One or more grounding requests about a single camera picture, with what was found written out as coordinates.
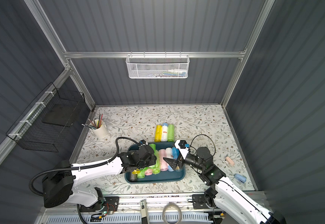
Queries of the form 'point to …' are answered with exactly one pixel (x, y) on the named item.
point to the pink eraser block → (229, 160)
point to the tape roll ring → (163, 211)
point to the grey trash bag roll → (133, 178)
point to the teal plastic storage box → (165, 177)
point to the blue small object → (240, 178)
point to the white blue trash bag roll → (164, 132)
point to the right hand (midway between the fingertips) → (171, 151)
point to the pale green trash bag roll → (156, 168)
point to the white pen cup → (98, 128)
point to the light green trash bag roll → (171, 133)
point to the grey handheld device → (144, 214)
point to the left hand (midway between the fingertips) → (157, 162)
